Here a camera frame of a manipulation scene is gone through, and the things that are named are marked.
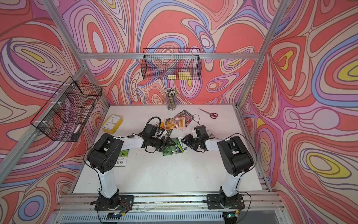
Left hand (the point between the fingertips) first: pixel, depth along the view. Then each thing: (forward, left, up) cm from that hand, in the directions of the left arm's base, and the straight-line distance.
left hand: (173, 147), depth 90 cm
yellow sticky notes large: (+36, -7, +31) cm, 48 cm away
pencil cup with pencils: (+37, +3, +8) cm, 38 cm away
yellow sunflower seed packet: (+10, +8, +11) cm, 17 cm away
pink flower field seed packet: (+28, -11, -3) cm, 30 cm away
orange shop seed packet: (+23, -3, -3) cm, 23 cm away
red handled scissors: (+31, -31, -2) cm, 44 cm away
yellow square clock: (+21, +48, -1) cm, 52 cm away
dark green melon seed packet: (+2, -4, -3) cm, 6 cm away
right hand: (+3, -7, -3) cm, 8 cm away
